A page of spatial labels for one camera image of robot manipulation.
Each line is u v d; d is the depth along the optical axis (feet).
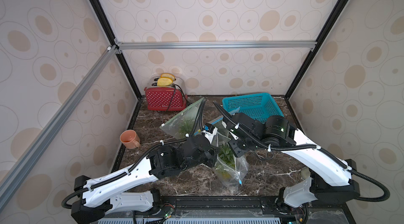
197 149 1.41
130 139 2.94
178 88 3.29
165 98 3.37
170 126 2.39
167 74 3.48
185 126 2.62
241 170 2.02
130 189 1.40
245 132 1.35
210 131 1.77
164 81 3.36
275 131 1.25
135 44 2.96
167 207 2.39
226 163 2.27
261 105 3.70
